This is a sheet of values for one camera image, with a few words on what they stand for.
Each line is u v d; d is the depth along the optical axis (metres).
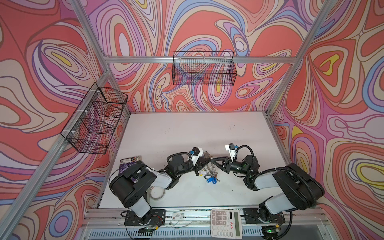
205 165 0.77
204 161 0.75
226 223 0.70
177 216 0.73
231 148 0.74
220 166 0.75
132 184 0.45
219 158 0.76
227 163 0.72
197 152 0.68
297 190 0.45
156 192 0.81
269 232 0.71
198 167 0.71
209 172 0.88
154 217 0.72
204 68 0.96
